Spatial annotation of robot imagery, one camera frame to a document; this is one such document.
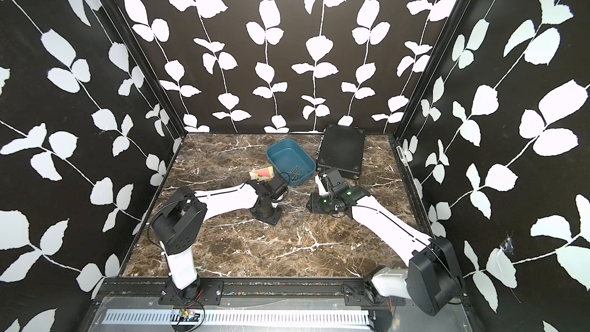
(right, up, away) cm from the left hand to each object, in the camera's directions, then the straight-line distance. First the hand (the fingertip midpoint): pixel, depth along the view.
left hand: (276, 217), depth 90 cm
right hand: (+12, +8, -9) cm, 17 cm away
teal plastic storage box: (+5, +22, +23) cm, 32 cm away
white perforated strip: (-8, -26, -20) cm, 34 cm away
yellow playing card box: (-7, +16, +11) cm, 21 cm away
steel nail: (+8, +17, +14) cm, 23 cm away
